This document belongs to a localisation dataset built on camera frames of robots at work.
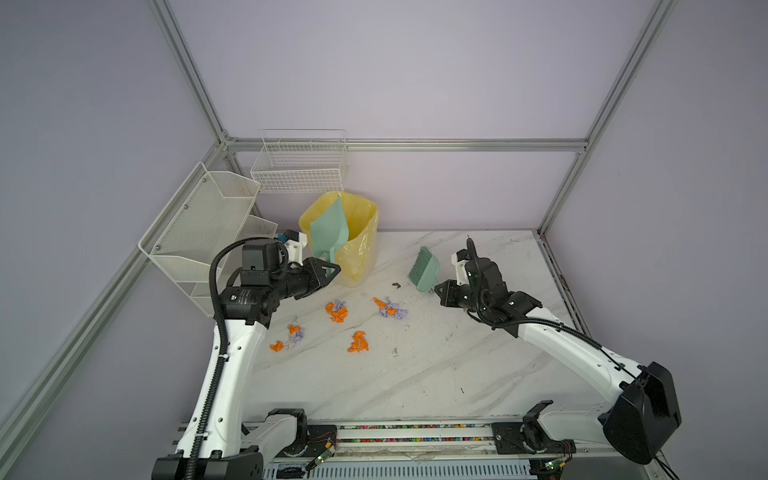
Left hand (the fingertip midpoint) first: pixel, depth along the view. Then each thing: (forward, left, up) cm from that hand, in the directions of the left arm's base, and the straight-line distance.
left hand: (336, 272), depth 68 cm
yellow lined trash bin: (+17, -2, -15) cm, 22 cm away
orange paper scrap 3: (+9, -10, -31) cm, 34 cm away
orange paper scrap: (-5, +21, -31) cm, 38 cm away
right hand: (+4, -24, -12) cm, 27 cm away
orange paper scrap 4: (-3, -3, -32) cm, 32 cm away
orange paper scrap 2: (+6, +4, -31) cm, 32 cm away
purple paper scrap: (-1, +16, -31) cm, 35 cm away
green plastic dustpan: (+16, +4, -2) cm, 17 cm away
